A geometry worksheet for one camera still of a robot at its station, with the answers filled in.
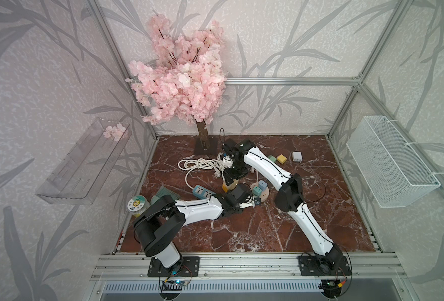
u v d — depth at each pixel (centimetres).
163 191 94
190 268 73
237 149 69
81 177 68
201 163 102
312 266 73
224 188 93
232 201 68
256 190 88
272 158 108
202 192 92
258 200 78
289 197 60
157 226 44
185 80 59
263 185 88
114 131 77
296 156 109
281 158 108
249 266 75
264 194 91
